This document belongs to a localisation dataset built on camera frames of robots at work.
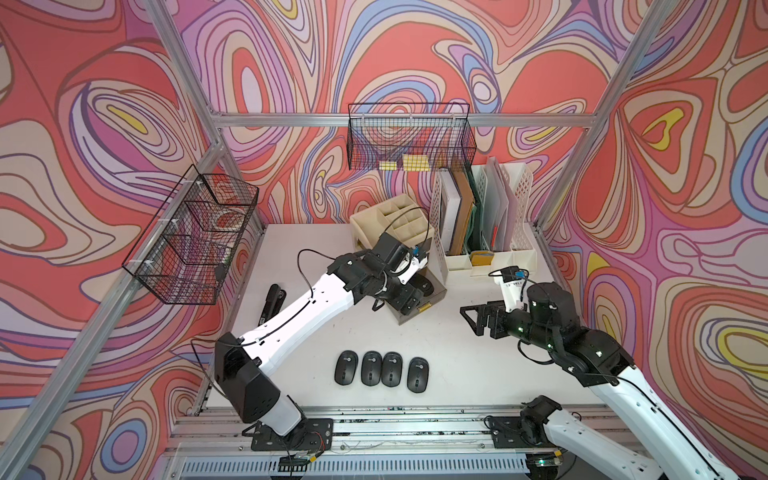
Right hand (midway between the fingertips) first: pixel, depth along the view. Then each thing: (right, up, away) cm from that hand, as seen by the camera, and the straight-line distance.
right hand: (476, 316), depth 69 cm
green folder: (+6, +23, +22) cm, 33 cm away
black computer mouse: (-9, +5, +29) cm, 31 cm away
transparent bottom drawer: (-4, +3, +26) cm, 26 cm away
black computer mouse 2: (-33, -17, +14) cm, 40 cm away
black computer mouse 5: (-13, -19, +13) cm, 26 cm away
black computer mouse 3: (-25, -17, +13) cm, 34 cm away
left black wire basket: (-72, +15, +5) cm, 74 cm away
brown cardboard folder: (+4, +28, +24) cm, 37 cm away
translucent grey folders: (+11, +28, +17) cm, 35 cm away
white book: (-1, +30, +23) cm, 38 cm away
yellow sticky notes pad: (-12, +43, +22) cm, 50 cm away
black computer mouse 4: (-20, -18, +13) cm, 29 cm away
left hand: (-15, +5, +5) cm, 16 cm away
